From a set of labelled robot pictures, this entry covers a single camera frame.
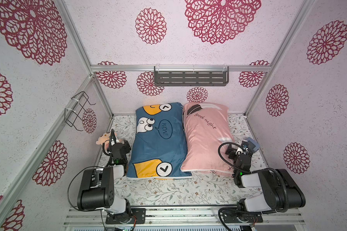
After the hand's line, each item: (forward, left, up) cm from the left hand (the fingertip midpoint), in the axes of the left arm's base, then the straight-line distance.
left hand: (119, 143), depth 92 cm
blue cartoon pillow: (-4, -26, -1) cm, 26 cm away
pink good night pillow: (+9, -57, +4) cm, 58 cm away
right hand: (-3, -75, +3) cm, 75 cm away
